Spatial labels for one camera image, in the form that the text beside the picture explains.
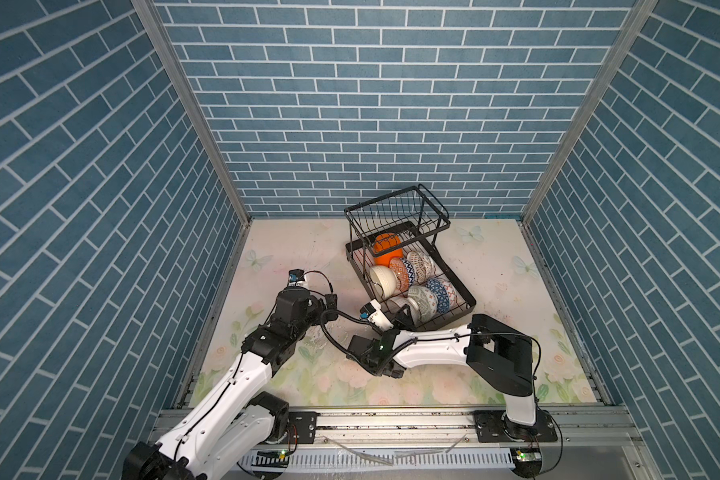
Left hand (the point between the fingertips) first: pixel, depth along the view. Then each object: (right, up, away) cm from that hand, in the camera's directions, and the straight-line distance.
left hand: (325, 298), depth 81 cm
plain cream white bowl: (+17, +4, +9) cm, 19 cm away
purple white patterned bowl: (+25, -4, +5) cm, 26 cm away
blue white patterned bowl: (+36, -4, +13) cm, 38 cm away
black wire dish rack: (+27, +24, +15) cm, 39 cm away
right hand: (+22, -4, +4) cm, 23 cm away
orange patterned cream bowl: (+21, +8, +19) cm, 29 cm away
